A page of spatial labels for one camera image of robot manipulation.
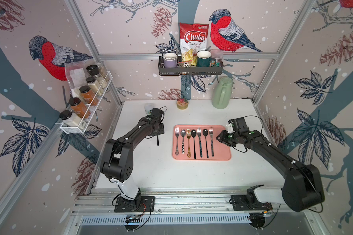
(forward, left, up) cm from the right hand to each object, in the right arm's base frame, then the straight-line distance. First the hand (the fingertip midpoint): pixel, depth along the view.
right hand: (217, 136), depth 86 cm
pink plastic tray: (-4, -5, -12) cm, 13 cm away
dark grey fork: (+10, +1, -11) cm, 14 cm away
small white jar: (+28, +49, -5) cm, 57 cm away
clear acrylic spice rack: (-11, +72, +22) cm, 76 cm away
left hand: (+7, +35, -1) cm, 36 cm away
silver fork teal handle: (+10, +10, -9) cm, 17 cm away
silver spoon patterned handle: (+9, +21, -10) cm, 25 cm away
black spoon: (+9, +14, -10) cm, 19 cm away
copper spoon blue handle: (-3, +37, -5) cm, 37 cm away
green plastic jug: (+31, -5, +8) cm, 32 cm away
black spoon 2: (+9, +6, -10) cm, 15 cm away
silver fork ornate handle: (+9, +26, -9) cm, 29 cm away
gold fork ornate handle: (+9, +18, -10) cm, 22 cm away
